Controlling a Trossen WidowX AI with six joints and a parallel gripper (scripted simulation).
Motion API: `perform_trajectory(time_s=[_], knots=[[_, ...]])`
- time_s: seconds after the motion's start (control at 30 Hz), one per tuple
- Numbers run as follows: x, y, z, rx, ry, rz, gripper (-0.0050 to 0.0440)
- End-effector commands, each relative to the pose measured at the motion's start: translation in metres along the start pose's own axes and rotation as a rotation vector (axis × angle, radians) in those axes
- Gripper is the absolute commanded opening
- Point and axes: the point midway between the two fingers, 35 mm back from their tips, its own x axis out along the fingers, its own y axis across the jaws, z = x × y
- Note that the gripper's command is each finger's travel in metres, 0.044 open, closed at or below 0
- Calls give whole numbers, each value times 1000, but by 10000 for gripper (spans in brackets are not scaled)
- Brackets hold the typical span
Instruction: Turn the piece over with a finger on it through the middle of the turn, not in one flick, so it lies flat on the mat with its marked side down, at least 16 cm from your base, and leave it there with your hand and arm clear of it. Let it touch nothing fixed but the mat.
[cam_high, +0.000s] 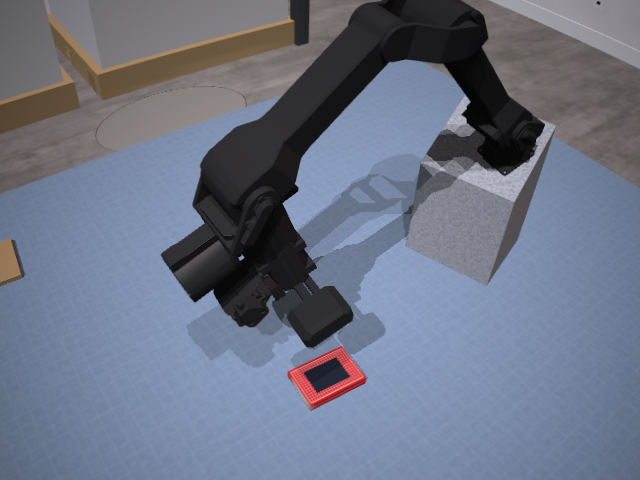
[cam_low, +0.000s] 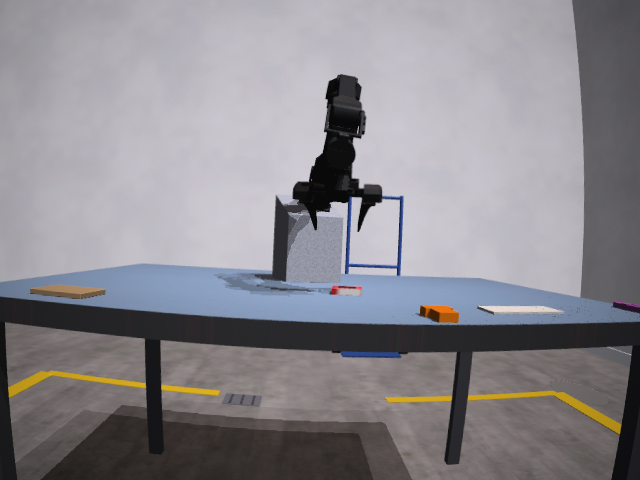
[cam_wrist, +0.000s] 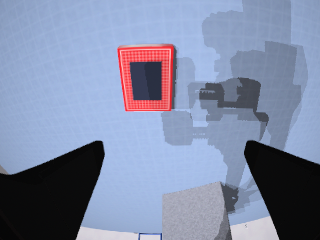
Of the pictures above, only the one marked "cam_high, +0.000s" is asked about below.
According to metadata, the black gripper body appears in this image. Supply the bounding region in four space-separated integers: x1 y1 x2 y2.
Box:
246 228 354 348

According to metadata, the tan flat block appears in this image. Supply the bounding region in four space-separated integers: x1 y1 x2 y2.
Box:
0 238 23 286

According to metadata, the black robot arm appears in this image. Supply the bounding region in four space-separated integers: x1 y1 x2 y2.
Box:
161 0 545 327

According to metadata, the red card box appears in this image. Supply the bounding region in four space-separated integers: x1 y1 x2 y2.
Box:
288 347 366 411

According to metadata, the blue-grey mat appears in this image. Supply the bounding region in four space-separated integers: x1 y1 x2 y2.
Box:
0 60 640 480

